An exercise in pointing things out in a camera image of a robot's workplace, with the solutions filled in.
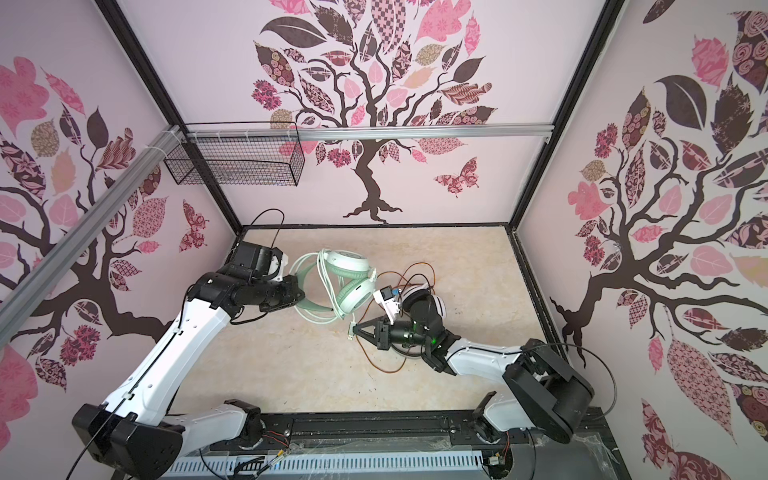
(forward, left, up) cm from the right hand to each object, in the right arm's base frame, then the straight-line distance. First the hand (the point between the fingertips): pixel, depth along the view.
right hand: (355, 330), depth 73 cm
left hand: (+7, +14, +3) cm, 16 cm away
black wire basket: (+76, +54, 0) cm, 93 cm away
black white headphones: (+18, -19, -11) cm, 28 cm away
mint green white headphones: (+5, +3, +13) cm, 15 cm away
